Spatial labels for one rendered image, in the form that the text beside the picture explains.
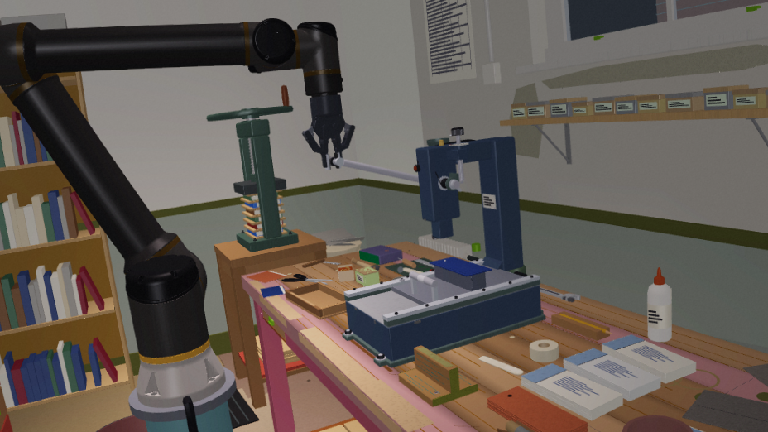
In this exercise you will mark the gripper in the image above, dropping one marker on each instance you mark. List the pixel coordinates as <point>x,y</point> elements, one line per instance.
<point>327,114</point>

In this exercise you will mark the white press lever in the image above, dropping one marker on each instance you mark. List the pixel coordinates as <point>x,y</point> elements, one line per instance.
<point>372,168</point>

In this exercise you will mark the blue cheque-book cover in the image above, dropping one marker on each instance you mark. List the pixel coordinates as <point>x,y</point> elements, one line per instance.
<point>462,266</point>

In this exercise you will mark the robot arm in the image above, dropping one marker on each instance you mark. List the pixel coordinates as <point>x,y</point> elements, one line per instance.
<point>78,156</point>

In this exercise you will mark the black press platen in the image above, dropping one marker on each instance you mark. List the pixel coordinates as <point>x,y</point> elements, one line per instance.
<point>259,186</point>

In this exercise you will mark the purple book block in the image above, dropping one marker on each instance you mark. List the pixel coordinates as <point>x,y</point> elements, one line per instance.
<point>381,253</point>

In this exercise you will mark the blue knuckle-joint press body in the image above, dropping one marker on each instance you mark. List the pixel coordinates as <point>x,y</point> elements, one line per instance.
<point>501,198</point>

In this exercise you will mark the grey die plate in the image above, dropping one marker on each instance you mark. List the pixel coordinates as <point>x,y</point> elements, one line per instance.
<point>456,284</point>

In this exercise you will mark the wooden cover stand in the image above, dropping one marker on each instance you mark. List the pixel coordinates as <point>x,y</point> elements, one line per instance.
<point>435,369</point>

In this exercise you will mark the red leaning book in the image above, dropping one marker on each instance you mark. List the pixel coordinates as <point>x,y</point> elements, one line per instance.
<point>92,288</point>
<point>81,212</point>
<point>105,360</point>

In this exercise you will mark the red-brown punched board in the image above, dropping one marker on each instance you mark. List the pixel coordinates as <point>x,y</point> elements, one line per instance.
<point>534,411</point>

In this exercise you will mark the white cheque pad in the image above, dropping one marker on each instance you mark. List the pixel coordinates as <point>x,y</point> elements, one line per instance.
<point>570,393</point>
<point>651,358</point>
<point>612,375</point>

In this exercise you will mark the brown handwheel grip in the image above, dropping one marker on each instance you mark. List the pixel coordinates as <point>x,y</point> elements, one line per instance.
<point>285,96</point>

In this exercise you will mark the green handwheel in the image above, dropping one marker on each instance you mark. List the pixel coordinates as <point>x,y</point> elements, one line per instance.
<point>249,113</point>

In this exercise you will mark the stack of pressed books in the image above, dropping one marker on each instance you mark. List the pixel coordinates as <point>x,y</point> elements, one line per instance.
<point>251,216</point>

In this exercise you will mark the small cream box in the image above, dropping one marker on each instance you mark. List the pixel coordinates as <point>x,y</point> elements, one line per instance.
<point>345,274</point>

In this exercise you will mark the black scissors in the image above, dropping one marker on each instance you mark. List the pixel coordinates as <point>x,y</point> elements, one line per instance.
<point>297,278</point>

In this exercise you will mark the small green box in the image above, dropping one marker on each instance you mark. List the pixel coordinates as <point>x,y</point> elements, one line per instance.
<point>366,276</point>

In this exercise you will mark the orange card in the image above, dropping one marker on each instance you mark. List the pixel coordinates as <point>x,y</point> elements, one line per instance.
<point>264,277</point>

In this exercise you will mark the white ribbed rack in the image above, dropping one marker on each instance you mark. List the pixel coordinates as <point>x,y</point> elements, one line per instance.
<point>444,246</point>

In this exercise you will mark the wooden side table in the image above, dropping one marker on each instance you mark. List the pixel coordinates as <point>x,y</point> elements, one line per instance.
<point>227,259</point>

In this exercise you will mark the wooden tray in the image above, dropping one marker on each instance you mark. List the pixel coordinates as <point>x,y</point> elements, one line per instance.
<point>315,300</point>

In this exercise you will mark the small blue card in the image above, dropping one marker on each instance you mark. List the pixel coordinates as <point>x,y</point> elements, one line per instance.
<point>272,291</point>

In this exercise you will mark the labelled cardboard box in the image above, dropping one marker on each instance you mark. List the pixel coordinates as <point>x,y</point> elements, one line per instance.
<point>579,108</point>
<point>648,104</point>
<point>625,105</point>
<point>559,109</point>
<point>678,102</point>
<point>536,110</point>
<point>519,111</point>
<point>603,107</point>
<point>716,99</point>
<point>744,99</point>

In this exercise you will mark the pink-framed wooden workbench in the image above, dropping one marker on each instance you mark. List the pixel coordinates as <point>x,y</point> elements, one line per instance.
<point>270,360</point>

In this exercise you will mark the light wooden strip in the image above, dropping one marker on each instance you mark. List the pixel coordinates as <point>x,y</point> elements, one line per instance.
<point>360,384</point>

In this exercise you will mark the grey metal tool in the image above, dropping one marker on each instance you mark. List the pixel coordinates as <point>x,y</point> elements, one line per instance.
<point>564,295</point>

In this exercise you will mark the white bone folder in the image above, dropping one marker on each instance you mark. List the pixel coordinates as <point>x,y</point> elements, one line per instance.
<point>501,365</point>

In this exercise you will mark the cream tape roll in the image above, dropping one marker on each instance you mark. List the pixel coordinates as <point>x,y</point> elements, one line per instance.
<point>537,354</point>

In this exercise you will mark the wooden block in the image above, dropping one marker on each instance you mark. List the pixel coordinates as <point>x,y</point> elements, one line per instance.
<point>579,326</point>

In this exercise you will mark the window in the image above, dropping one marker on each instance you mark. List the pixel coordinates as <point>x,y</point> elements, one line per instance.
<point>618,18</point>

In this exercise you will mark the grey box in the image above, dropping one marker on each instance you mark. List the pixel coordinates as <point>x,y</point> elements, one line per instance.
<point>36,20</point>

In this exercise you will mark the white glue bottle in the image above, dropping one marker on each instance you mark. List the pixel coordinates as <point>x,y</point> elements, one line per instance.
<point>659,312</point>

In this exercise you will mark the wooden bookcase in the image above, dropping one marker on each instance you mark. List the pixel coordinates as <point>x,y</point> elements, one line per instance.
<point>60,414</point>

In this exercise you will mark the dark grey sheet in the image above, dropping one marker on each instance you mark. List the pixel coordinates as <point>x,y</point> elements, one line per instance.
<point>726,411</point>

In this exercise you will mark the green standing press frame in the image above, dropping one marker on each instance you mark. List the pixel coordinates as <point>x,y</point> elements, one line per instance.
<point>259,156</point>

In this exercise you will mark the white wall box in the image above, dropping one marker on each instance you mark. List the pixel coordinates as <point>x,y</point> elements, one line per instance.
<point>491,73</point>

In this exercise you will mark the wooden wall shelf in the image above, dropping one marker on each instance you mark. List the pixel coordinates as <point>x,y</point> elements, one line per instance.
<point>630,116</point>

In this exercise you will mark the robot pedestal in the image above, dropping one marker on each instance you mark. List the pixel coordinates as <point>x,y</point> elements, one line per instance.
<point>216,423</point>

